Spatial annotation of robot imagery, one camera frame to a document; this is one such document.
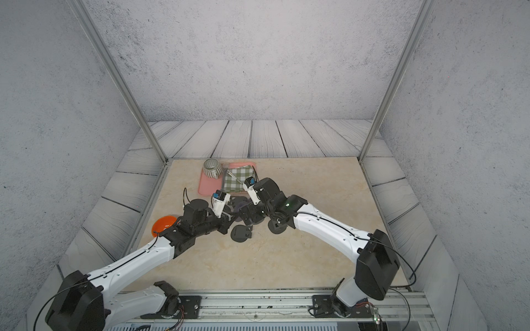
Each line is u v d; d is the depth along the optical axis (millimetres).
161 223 909
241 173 1120
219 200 710
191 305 727
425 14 712
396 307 741
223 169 1103
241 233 913
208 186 1080
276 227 888
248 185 685
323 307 727
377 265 412
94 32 756
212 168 1082
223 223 711
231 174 1111
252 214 683
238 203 806
